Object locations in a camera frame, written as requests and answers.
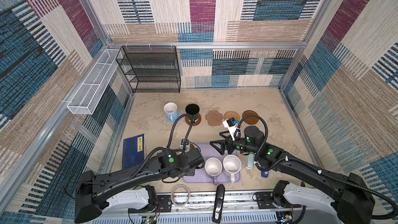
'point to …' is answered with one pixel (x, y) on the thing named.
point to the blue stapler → (264, 173)
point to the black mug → (193, 109)
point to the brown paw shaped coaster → (214, 118)
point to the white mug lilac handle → (215, 180)
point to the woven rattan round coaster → (231, 114)
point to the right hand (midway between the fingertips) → (216, 140)
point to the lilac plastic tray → (207, 151)
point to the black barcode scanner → (219, 196)
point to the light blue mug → (171, 110)
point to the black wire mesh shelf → (151, 69)
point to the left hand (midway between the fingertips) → (191, 166)
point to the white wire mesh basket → (84, 100)
